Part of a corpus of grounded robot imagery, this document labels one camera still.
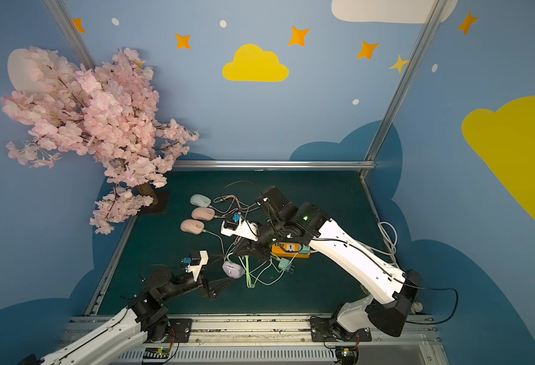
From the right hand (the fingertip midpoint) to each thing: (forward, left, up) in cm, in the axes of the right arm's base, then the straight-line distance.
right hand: (240, 248), depth 63 cm
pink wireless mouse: (+28, +24, -26) cm, 46 cm away
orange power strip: (-1, -13, +4) cm, 14 cm away
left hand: (0, +5, -12) cm, 13 cm away
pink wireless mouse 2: (+21, +27, -26) cm, 44 cm away
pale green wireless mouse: (+36, +28, -27) cm, 53 cm away
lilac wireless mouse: (-3, +3, -8) cm, 9 cm away
